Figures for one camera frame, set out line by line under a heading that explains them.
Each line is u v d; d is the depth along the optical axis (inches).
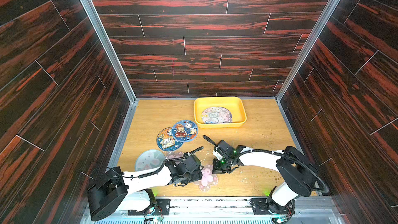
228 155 27.1
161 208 28.8
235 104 44.2
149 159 35.6
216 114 42.5
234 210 29.0
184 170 24.7
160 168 21.7
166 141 37.9
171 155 35.8
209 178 32.6
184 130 39.9
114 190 16.4
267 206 26.2
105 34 33.6
